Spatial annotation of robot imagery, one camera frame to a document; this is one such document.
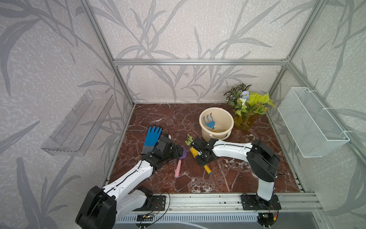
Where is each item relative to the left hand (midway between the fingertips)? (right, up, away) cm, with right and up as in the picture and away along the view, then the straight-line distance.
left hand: (180, 150), depth 84 cm
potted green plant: (+43, +27, +7) cm, 52 cm away
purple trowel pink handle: (+2, -5, +8) cm, 9 cm away
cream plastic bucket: (+24, +16, +14) cm, 32 cm away
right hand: (+13, -8, +5) cm, 16 cm away
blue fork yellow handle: (+20, +15, +12) cm, 28 cm away
